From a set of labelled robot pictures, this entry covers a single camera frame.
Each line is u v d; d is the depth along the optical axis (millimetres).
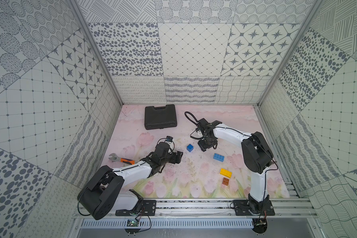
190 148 937
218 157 904
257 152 522
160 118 1091
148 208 736
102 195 421
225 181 816
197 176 852
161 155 686
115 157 906
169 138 797
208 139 798
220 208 761
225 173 854
